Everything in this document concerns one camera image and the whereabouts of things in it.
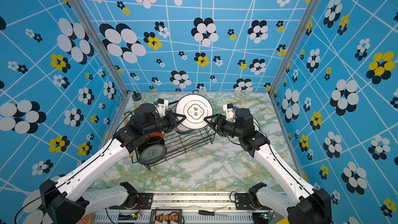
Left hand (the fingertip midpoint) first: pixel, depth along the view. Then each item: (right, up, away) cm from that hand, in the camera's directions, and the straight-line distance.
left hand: (188, 116), depth 68 cm
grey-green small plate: (-21, -21, +15) cm, 33 cm away
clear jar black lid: (-39, +11, +37) cm, 55 cm away
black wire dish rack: (-12, -19, +24) cm, 33 cm away
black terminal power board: (-9, -45, 0) cm, 46 cm away
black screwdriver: (+10, -45, +3) cm, 46 cm away
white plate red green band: (-5, -10, +27) cm, 29 cm away
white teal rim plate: (+3, +4, +4) cm, 7 cm away
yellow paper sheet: (+43, -46, 0) cm, 63 cm away
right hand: (+9, -3, +3) cm, 10 cm away
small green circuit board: (-31, -48, +4) cm, 57 cm away
